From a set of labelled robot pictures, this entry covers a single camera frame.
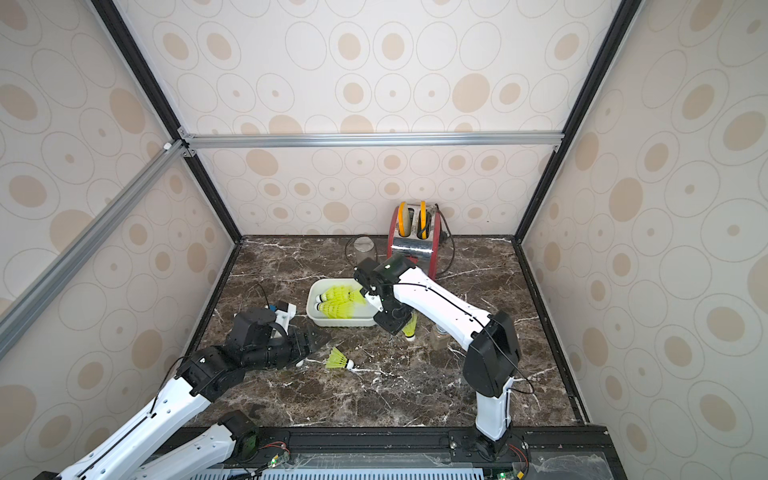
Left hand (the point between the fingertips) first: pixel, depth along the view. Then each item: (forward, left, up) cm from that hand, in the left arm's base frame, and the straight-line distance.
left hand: (330, 344), depth 70 cm
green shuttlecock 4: (+3, +1, -18) cm, 18 cm away
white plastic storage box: (+19, -5, -19) cm, 28 cm away
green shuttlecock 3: (+7, -19, -7) cm, 22 cm away
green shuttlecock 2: (+19, +3, -17) cm, 26 cm away
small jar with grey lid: (+8, -28, -14) cm, 33 cm away
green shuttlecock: (+25, +1, -16) cm, 30 cm away
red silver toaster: (+39, -22, -3) cm, 45 cm away
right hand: (+8, -16, -7) cm, 19 cm away
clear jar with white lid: (+36, -5, -6) cm, 36 cm away
